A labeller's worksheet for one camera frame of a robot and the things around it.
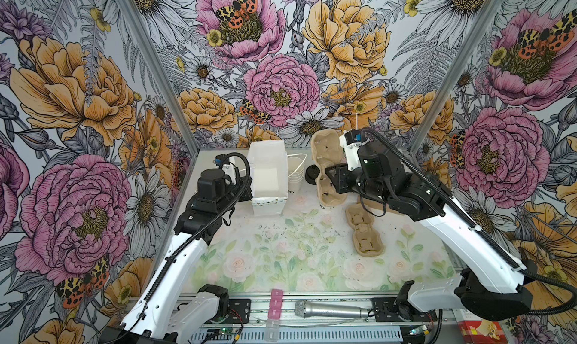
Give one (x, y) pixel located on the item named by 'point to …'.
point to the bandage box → (468, 324)
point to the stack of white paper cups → (295, 180)
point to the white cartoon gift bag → (268, 164)
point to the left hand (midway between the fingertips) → (251, 186)
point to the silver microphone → (306, 309)
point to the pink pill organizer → (272, 325)
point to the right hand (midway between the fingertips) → (332, 176)
